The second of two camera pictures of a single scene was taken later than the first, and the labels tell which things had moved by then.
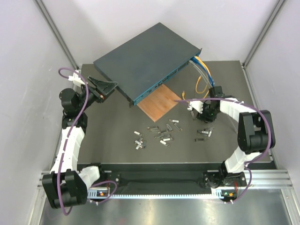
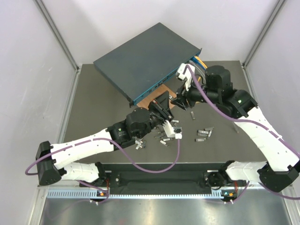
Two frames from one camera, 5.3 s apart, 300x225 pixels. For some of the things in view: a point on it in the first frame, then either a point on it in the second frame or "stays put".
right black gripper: (204, 117) to (182, 95)
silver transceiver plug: (138, 142) stays put
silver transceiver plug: (193, 115) stays put
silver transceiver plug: (202, 133) stays put
